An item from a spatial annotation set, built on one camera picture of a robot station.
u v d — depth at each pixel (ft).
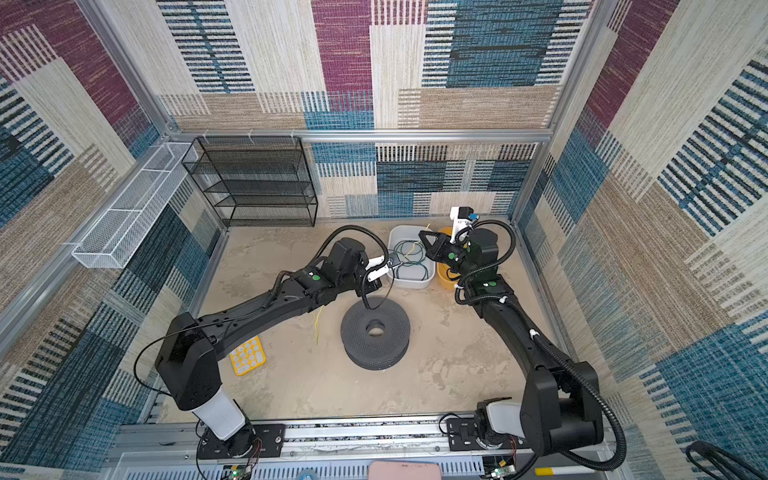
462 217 2.32
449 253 2.26
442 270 2.35
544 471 2.26
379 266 2.28
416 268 3.43
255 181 3.58
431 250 2.31
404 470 2.22
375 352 2.78
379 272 2.30
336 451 2.38
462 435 2.40
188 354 1.44
